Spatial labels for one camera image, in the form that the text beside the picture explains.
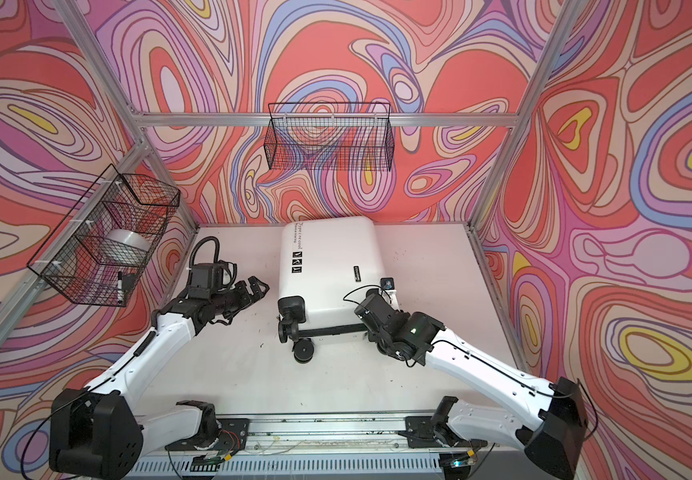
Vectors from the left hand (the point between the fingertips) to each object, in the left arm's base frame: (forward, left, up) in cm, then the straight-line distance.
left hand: (261, 291), depth 84 cm
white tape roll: (+1, +28, +19) cm, 34 cm away
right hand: (-11, -35, 0) cm, 36 cm away
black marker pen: (-6, +31, +11) cm, 33 cm away
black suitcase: (+5, -19, +6) cm, 21 cm away
